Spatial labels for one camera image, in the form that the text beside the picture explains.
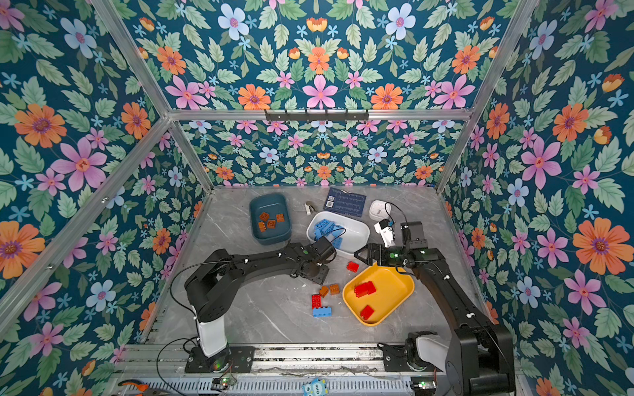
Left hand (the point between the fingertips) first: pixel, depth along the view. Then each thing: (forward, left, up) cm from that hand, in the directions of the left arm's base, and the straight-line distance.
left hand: (323, 271), depth 89 cm
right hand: (0, -14, +12) cm, 19 cm away
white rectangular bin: (+17, -15, -2) cm, 22 cm away
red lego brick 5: (-7, -13, -2) cm, 15 cm away
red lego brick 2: (-10, +3, -2) cm, 11 cm away
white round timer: (+28, -26, 0) cm, 38 cm away
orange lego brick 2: (+24, +22, -2) cm, 33 cm away
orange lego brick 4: (+27, +18, -2) cm, 33 cm away
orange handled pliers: (-31, +54, -2) cm, 62 cm away
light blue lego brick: (-14, +1, -1) cm, 14 cm away
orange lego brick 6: (-7, 0, -1) cm, 7 cm away
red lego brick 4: (-6, -17, -3) cm, 18 cm away
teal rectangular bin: (+28, +23, -2) cm, 36 cm away
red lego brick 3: (-15, -14, -2) cm, 20 cm away
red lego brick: (+3, -11, -3) cm, 12 cm away
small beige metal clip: (+32, +6, -2) cm, 33 cm away
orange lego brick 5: (-6, -4, -2) cm, 7 cm away
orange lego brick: (+28, +25, -1) cm, 37 cm away
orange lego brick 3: (+23, +25, -2) cm, 34 cm away
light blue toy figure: (-34, +3, -1) cm, 34 cm away
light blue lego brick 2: (+20, +2, 0) cm, 21 cm away
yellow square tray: (-8, -19, -3) cm, 21 cm away
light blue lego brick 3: (+20, -2, 0) cm, 20 cm away
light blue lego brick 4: (+16, +2, 0) cm, 16 cm away
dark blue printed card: (+35, -11, -2) cm, 37 cm away
